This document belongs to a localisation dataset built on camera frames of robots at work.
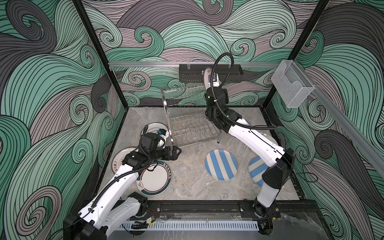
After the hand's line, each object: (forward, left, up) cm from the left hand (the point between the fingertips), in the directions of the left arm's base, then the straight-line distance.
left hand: (174, 149), depth 76 cm
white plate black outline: (+27, +18, -18) cm, 37 cm away
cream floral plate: (+19, -63, -16) cm, 68 cm away
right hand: (+21, -23, +24) cm, 39 cm away
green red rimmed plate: (-11, +11, -22) cm, 27 cm away
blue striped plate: (-1, -28, -17) cm, 32 cm away
